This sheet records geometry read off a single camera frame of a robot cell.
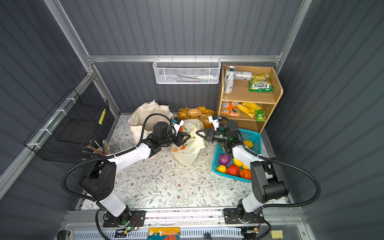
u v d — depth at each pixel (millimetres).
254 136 963
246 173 817
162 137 705
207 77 892
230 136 689
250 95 867
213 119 785
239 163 870
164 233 693
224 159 889
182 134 777
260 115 936
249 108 963
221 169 847
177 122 755
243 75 912
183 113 1156
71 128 763
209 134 723
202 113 1144
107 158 488
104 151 872
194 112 1116
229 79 789
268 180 452
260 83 889
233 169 824
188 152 804
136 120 904
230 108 963
